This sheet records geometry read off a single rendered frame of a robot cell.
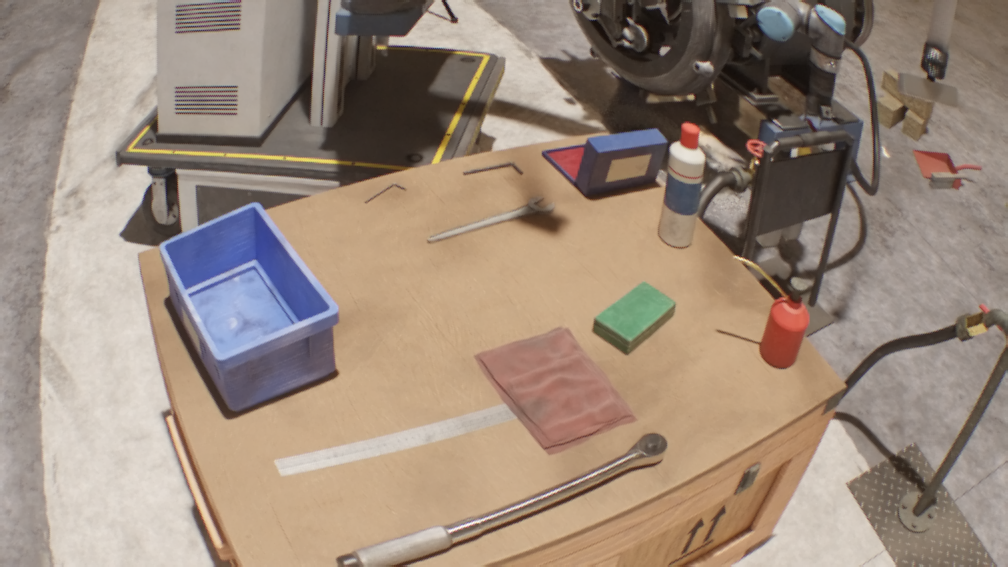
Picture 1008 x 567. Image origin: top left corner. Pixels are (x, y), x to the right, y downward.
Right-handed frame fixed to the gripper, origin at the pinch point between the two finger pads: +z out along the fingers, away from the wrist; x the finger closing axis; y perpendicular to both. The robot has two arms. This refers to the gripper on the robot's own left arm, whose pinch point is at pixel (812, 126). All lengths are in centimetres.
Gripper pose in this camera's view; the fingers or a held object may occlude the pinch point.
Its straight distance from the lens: 225.9
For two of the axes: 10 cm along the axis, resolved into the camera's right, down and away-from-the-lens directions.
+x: 10.0, 0.6, 0.2
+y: -0.2, 6.4, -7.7
